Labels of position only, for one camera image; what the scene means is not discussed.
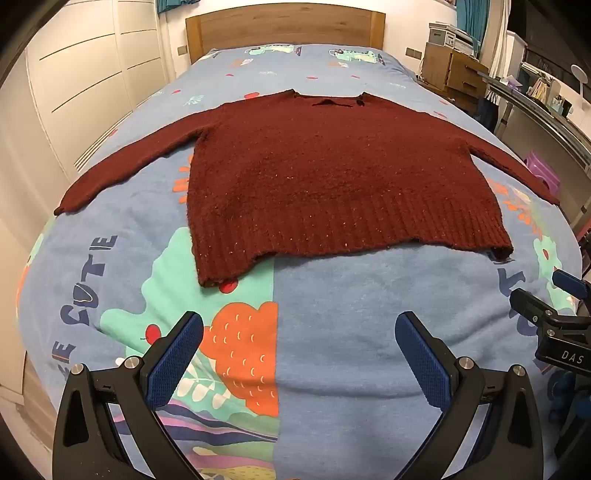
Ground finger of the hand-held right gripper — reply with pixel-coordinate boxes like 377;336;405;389
510;287;558;326
552;270;591;302

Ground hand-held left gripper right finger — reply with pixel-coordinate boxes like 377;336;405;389
394;311;541;480

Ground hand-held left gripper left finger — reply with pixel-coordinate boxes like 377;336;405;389
53;311;206;480

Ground dark red knit sweater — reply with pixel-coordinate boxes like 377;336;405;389
54;89;561;289

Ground person's right hand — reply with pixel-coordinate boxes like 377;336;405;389
547;369;583;407

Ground blue printed blanket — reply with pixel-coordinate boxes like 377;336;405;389
16;44;583;480

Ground purple plastic stool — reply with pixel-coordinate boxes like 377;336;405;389
523;150;562;191

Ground long grey desk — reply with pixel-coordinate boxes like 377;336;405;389
482;73;591;177

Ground dark blue bag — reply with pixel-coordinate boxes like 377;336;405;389
475;90;502;123

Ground round white desk lamp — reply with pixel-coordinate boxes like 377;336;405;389
571;65;590;99

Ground wooden nightstand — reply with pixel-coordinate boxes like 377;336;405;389
422;42;490;101

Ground white printer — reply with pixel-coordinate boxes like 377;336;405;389
427;23;481;53

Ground teal curtain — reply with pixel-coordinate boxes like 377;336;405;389
455;0;491;41

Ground white wardrobe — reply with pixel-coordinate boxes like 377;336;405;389
25;0;186;172

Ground wooden headboard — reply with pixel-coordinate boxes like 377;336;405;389
185;11;386;65

